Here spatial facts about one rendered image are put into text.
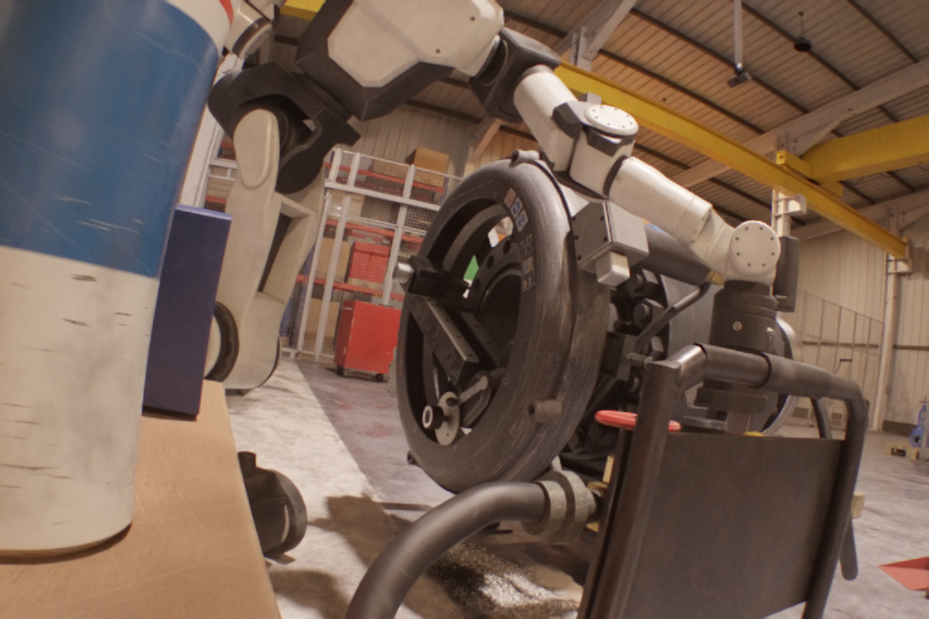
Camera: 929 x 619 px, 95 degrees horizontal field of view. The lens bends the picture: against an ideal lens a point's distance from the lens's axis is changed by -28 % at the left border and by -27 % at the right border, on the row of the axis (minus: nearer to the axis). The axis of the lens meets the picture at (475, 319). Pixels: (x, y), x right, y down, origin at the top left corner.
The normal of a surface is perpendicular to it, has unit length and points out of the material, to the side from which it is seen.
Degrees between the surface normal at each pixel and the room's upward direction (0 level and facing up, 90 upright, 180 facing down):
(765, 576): 90
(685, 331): 80
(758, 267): 90
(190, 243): 103
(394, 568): 53
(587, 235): 90
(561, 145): 137
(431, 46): 112
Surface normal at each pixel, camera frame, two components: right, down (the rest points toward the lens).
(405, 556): 0.18, -0.63
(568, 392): 0.37, 0.31
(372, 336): 0.51, 0.04
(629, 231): 0.48, -0.36
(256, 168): -0.29, -0.11
